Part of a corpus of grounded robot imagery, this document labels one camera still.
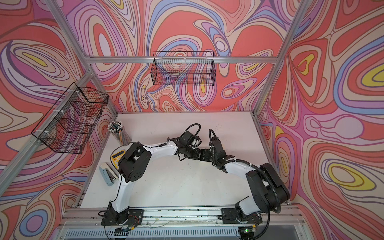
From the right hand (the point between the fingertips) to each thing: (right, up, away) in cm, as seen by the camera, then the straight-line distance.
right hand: (205, 156), depth 92 cm
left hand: (-1, -2, +1) cm, 2 cm away
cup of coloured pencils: (-53, +17, -4) cm, 56 cm away
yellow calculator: (-56, -1, +1) cm, 57 cm away
